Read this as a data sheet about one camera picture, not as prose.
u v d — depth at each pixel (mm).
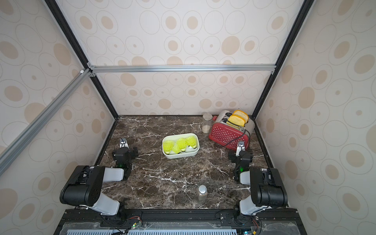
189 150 989
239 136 873
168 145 930
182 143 957
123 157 711
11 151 515
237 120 876
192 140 950
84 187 458
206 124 1037
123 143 783
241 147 790
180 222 730
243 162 719
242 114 900
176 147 950
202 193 727
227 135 918
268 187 443
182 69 935
